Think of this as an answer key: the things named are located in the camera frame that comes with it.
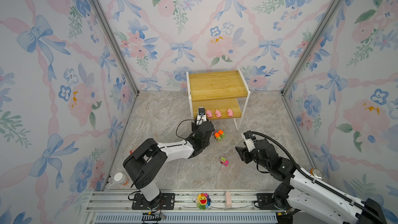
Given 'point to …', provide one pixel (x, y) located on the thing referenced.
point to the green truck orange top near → (217, 136)
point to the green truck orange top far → (221, 132)
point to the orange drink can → (316, 172)
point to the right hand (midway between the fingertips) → (240, 144)
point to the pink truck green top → (224, 161)
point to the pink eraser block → (228, 199)
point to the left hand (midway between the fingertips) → (201, 113)
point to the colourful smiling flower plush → (203, 201)
